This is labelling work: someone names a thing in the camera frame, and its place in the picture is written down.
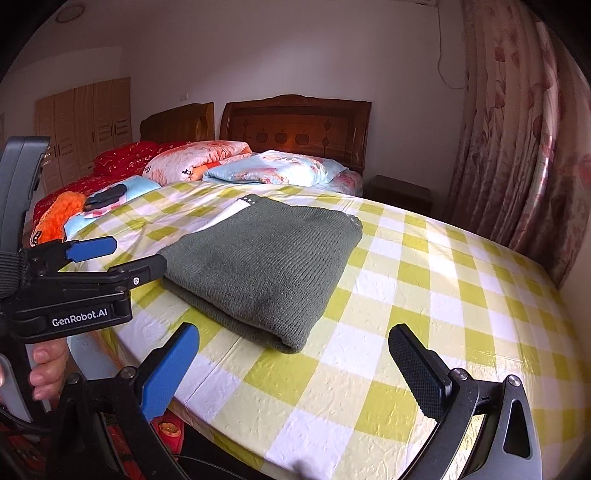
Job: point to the red patterned blanket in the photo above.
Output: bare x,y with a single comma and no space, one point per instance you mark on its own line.
108,168

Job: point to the person's left hand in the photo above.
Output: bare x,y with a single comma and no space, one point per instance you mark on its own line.
48,374

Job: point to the orange fluffy garment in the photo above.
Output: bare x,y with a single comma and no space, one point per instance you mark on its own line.
51,225

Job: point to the large wooden headboard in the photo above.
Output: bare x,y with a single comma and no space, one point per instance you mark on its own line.
329,128

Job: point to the black small object on bed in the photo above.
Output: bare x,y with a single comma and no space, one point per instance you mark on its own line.
105,197

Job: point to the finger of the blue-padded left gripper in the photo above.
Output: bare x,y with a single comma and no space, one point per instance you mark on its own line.
54,255

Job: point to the light blue floral quilt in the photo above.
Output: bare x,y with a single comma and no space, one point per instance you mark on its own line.
282,168

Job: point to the pink floral curtain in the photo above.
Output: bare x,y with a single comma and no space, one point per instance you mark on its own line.
522,174

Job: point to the wooden wardrobe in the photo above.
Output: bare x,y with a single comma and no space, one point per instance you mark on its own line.
82,123

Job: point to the small wooden headboard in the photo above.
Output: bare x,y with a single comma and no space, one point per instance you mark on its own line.
192,122

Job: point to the yellow white checkered bedsheet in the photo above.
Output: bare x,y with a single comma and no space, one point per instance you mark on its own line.
341,406

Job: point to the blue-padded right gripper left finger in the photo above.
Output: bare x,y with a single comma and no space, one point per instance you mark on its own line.
164,368

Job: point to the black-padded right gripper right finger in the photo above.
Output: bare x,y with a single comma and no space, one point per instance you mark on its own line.
424,371

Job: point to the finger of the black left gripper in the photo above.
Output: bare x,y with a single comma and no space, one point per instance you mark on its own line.
128,275

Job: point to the green white knitted sweater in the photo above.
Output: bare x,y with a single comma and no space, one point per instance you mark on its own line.
264,269

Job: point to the dark wooden nightstand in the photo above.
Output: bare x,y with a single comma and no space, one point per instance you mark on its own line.
399,194

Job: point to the pink orange floral pillow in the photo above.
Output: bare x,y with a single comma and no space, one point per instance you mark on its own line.
189,162

